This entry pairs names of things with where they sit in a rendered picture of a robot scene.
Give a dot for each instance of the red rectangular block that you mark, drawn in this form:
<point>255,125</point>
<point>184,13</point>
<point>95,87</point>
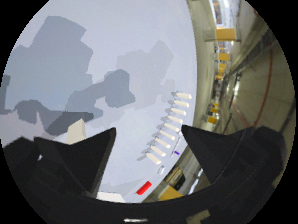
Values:
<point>143,188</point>

